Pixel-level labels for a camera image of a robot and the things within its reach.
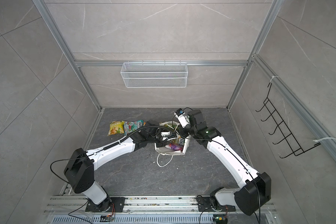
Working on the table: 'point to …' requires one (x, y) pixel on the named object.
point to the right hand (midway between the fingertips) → (181, 125)
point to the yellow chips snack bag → (116, 127)
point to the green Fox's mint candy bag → (129, 127)
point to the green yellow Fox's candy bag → (179, 140)
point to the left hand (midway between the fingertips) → (172, 133)
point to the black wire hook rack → (296, 149)
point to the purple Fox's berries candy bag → (176, 146)
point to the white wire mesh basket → (155, 74)
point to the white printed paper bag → (172, 138)
